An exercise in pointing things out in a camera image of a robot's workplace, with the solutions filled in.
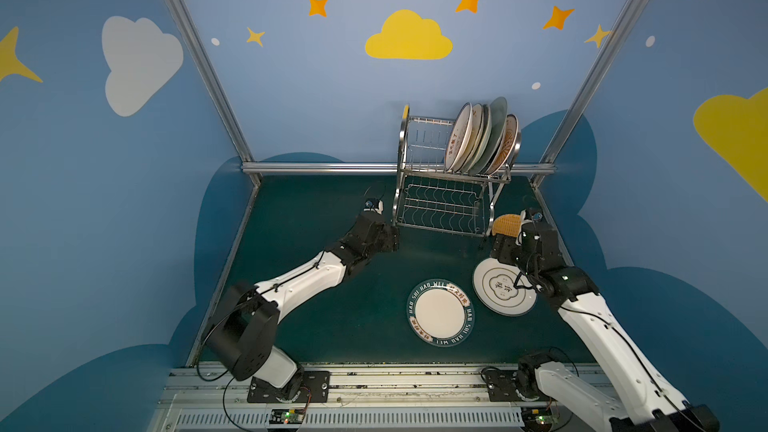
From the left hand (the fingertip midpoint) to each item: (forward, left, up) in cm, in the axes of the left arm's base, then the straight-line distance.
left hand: (393, 230), depth 86 cm
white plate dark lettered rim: (-18, -14, -16) cm, 28 cm away
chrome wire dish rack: (+24, -15, -12) cm, 31 cm away
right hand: (-5, -32, +5) cm, 33 cm away
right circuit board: (-43, -36, -16) cm, 58 cm away
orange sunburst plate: (+23, -17, +10) cm, 31 cm away
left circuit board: (-44, +25, -16) cm, 53 cm away
